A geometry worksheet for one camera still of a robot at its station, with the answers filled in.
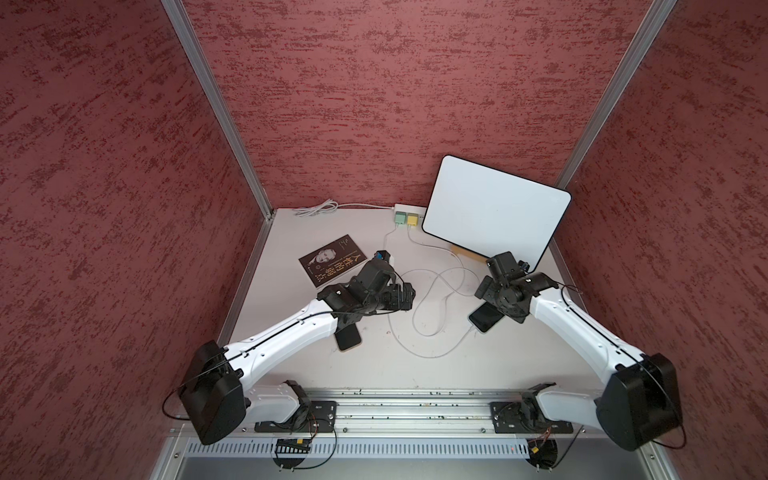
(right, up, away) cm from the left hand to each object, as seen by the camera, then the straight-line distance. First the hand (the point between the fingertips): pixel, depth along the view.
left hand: (399, 298), depth 79 cm
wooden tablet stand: (+25, +11, +24) cm, 36 cm away
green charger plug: (+1, +24, +39) cm, 46 cm away
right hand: (+27, -3, +6) cm, 28 cm away
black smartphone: (-15, -13, +7) cm, 21 cm away
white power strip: (+5, +28, +38) cm, 48 cm away
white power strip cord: (-29, +29, +40) cm, 57 cm away
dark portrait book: (-23, +9, +25) cm, 35 cm away
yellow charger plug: (+7, +24, +38) cm, 45 cm away
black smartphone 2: (+28, -8, +13) cm, 31 cm away
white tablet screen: (+30, +25, +16) cm, 42 cm away
